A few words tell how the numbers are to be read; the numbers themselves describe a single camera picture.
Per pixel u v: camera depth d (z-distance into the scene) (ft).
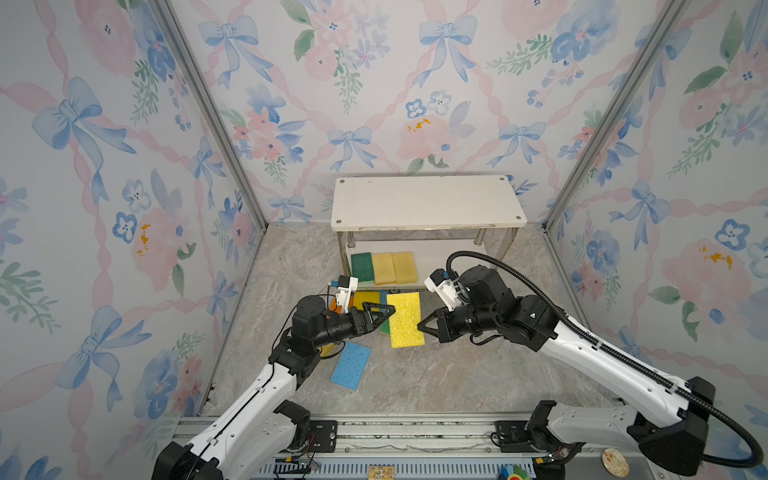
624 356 1.40
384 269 3.21
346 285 2.26
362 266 3.20
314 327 1.92
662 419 1.31
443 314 1.92
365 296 3.12
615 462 2.31
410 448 2.40
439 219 2.46
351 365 2.75
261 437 1.86
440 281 2.02
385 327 2.21
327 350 2.82
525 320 1.60
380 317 2.31
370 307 2.14
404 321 2.22
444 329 1.90
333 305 2.25
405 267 3.20
